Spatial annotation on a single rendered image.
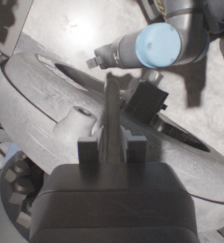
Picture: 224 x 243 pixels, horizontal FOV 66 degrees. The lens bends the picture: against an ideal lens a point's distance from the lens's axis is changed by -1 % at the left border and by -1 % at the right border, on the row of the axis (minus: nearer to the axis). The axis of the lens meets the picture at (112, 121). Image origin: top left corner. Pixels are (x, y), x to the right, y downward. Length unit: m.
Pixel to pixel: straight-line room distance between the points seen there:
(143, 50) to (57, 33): 0.87
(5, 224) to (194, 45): 0.64
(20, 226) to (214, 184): 0.44
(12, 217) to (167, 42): 0.55
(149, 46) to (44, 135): 0.27
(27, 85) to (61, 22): 0.93
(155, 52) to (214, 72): 1.03
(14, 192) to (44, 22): 0.97
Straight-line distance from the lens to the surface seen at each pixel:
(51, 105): 0.27
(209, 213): 0.34
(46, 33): 1.23
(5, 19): 1.31
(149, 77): 0.43
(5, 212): 0.56
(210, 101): 1.43
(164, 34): 0.42
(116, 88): 0.16
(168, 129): 0.39
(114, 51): 0.50
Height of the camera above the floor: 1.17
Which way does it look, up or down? 72 degrees down
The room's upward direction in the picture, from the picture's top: 166 degrees clockwise
